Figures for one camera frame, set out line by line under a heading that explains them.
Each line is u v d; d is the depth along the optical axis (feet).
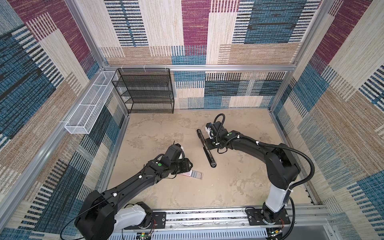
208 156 3.07
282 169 1.58
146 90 3.65
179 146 2.57
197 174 2.89
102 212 1.29
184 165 2.36
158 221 2.43
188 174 2.86
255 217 2.39
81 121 2.30
